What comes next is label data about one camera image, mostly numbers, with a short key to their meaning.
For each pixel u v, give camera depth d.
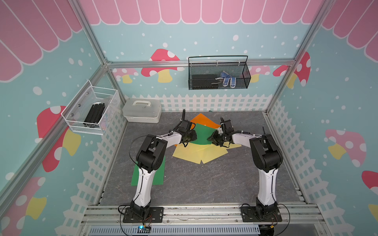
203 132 1.06
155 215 0.74
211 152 0.97
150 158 0.58
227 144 0.89
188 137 0.88
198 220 0.74
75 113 0.67
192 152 0.97
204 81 0.88
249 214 0.74
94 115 0.70
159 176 0.88
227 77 0.89
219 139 0.91
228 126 0.85
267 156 0.56
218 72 0.92
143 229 0.73
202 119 1.17
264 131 1.09
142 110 1.09
